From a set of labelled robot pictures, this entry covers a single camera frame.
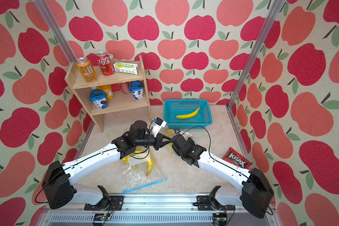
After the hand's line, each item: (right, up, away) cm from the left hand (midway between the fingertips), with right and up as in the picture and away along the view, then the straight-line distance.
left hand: (172, 144), depth 70 cm
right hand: (+7, -3, +13) cm, 15 cm away
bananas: (-13, -13, +12) cm, 22 cm away
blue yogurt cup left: (-44, +26, +14) cm, 53 cm away
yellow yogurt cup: (-42, +32, +19) cm, 56 cm away
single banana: (+11, +14, +40) cm, 44 cm away
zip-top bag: (-19, -21, +13) cm, 31 cm away
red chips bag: (+39, -11, +18) cm, 45 cm away
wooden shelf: (-41, +32, +31) cm, 60 cm away
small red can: (-32, +34, +26) cm, 53 cm away
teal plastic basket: (+13, +17, +46) cm, 50 cm away
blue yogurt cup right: (-23, +33, +21) cm, 45 cm away
